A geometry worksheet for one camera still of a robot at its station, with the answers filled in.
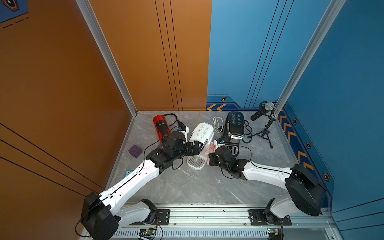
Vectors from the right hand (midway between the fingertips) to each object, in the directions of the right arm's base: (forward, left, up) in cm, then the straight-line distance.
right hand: (208, 155), depth 87 cm
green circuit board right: (-35, -32, -12) cm, 49 cm away
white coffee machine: (+5, +4, +15) cm, 16 cm away
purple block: (+5, +46, -4) cm, 47 cm away
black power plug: (+28, +19, -6) cm, 35 cm away
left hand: (0, +7, +13) cm, 15 cm away
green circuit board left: (-36, +29, -10) cm, 47 cm away
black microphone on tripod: (+23, -35, +16) cm, 45 cm away
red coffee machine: (+12, +27, +11) cm, 32 cm away
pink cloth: (0, -1, +8) cm, 8 cm away
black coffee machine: (+8, -14, +13) cm, 21 cm away
